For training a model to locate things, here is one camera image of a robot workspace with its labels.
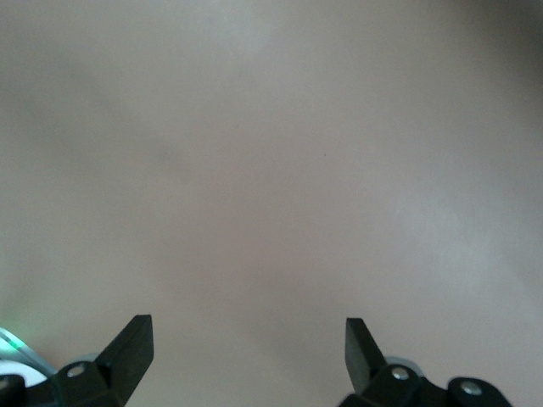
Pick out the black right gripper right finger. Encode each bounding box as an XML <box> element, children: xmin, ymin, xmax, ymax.
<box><xmin>338</xmin><ymin>317</ymin><xmax>447</xmax><ymax>407</ymax></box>

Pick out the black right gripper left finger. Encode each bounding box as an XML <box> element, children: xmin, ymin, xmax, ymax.
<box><xmin>25</xmin><ymin>314</ymin><xmax>155</xmax><ymax>407</ymax></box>

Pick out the brown table cover mat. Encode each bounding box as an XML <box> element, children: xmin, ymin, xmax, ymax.
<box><xmin>0</xmin><ymin>0</ymin><xmax>543</xmax><ymax>407</ymax></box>

